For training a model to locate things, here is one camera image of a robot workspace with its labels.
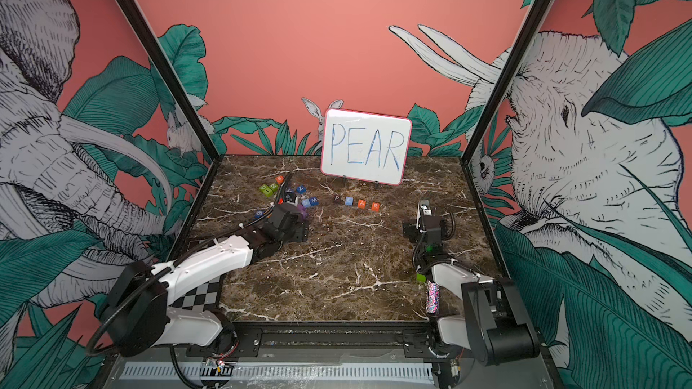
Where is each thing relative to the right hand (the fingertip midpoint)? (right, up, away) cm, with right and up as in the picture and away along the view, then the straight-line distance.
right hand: (422, 212), depth 91 cm
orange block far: (-55, +12, +20) cm, 60 cm away
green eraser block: (-2, -21, -5) cm, 21 cm away
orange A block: (-21, +2, +13) cm, 24 cm away
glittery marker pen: (0, -24, -12) cm, 27 cm away
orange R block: (-15, +1, +13) cm, 20 cm away
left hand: (-42, -1, -4) cm, 42 cm away
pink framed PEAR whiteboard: (-19, +25, +15) cm, 35 cm away
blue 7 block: (-45, +8, +16) cm, 49 cm away
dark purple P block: (-30, +4, +15) cm, 34 cm away
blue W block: (-40, +3, +13) cm, 42 cm away
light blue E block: (-26, +3, +14) cm, 29 cm away
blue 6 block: (-60, -2, +9) cm, 61 cm away
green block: (-59, +7, +16) cm, 62 cm away
